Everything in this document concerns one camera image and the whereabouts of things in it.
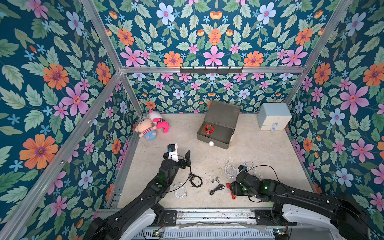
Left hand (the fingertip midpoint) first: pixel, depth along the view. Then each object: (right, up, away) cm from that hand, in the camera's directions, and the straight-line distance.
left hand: (184, 150), depth 81 cm
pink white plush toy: (-23, +19, +25) cm, 38 cm away
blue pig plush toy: (-27, +10, +21) cm, 36 cm away
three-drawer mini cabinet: (+25, +19, +41) cm, 51 cm away
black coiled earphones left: (+6, -19, +5) cm, 21 cm away
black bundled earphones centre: (+20, -21, +3) cm, 29 cm away
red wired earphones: (+14, +11, +10) cm, 21 cm away
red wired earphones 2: (+25, -21, +3) cm, 33 cm away
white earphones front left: (-2, -24, +2) cm, 25 cm away
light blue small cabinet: (+58, +20, +18) cm, 64 cm away
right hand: (+27, -21, 0) cm, 34 cm away
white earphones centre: (+27, -14, +8) cm, 31 cm away
